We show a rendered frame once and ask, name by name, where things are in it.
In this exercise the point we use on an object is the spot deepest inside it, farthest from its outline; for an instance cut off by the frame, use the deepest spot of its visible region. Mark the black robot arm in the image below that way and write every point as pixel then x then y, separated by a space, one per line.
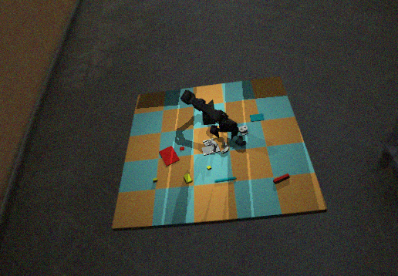
pixel 218 116

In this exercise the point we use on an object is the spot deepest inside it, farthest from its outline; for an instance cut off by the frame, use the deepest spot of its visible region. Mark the dark red rectangular bar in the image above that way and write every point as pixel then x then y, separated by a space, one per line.
pixel 280 178

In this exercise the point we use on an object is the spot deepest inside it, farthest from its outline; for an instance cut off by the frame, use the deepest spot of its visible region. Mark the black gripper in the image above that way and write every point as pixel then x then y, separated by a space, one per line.
pixel 214 130

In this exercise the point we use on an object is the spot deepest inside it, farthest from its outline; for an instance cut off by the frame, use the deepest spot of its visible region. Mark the red flat plate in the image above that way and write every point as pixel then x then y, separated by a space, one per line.
pixel 169 156

